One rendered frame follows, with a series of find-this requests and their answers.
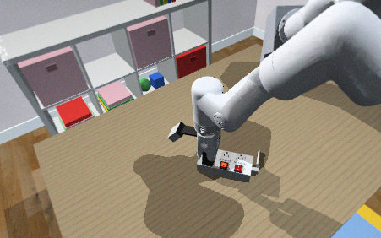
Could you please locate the white power strip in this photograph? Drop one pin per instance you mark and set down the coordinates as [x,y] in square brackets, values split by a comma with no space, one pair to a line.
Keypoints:
[231,165]

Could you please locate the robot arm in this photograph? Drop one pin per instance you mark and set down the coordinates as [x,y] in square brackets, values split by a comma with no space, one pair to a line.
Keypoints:
[342,44]

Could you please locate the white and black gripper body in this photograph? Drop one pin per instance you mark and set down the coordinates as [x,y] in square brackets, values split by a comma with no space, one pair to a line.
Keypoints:
[208,144]

